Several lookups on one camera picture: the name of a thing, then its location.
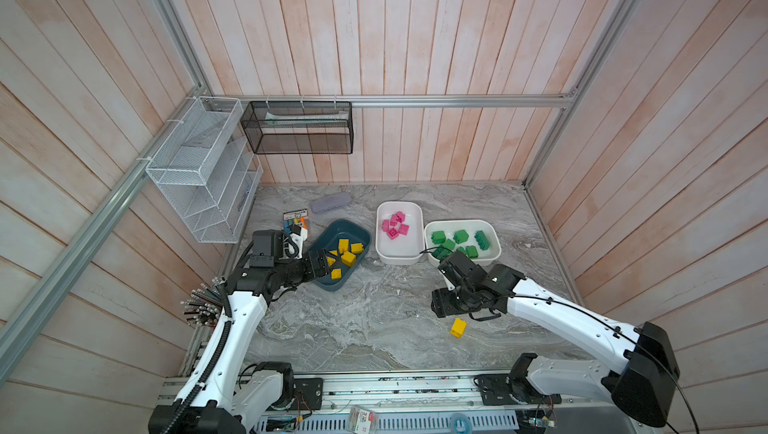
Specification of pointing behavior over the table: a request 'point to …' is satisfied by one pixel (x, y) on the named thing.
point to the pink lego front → (400, 216)
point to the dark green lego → (482, 240)
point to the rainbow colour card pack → (295, 217)
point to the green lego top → (460, 236)
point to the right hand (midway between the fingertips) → (441, 304)
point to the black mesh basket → (299, 127)
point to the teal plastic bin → (327, 237)
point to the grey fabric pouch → (328, 203)
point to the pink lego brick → (392, 233)
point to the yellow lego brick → (357, 248)
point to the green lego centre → (438, 237)
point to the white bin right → (471, 226)
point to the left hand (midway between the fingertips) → (327, 270)
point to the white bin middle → (399, 232)
